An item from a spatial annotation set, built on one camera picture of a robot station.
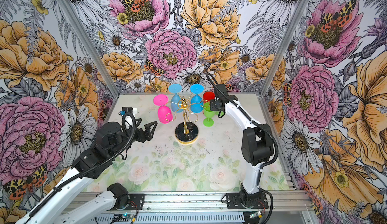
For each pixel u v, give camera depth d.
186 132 0.98
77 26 0.84
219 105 0.68
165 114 0.83
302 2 0.76
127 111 0.55
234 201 0.74
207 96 0.96
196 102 0.87
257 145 0.50
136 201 0.74
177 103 0.78
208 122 1.05
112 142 0.48
